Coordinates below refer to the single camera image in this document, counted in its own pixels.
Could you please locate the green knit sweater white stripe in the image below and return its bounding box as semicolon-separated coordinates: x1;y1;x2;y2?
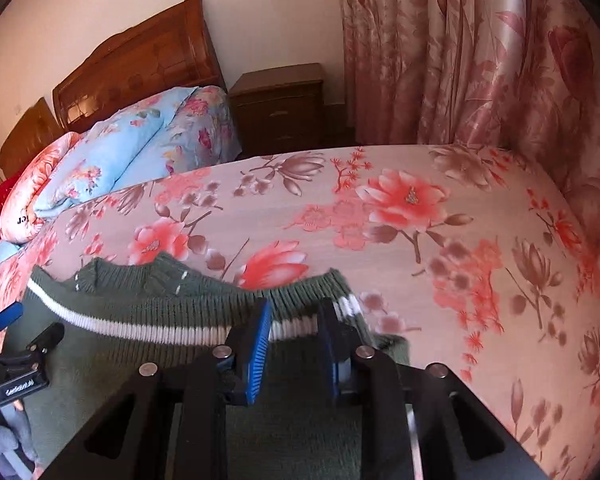
5;255;408;479

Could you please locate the pink floral pillow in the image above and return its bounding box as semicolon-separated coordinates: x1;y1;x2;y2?
0;132;82;245

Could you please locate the pink floral bed sheet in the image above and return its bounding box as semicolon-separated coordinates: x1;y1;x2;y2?
0;145;600;479

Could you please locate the light blue floral quilt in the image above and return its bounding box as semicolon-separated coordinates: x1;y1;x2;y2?
32;86;242;218

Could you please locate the dark wooden nightstand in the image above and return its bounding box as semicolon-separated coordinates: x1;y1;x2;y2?
228;63;354;158

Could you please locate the brown wooden headboard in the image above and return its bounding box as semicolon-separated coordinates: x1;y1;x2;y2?
0;0;226;178

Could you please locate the pink floral curtain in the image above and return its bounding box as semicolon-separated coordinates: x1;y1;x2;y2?
339;0;600;252

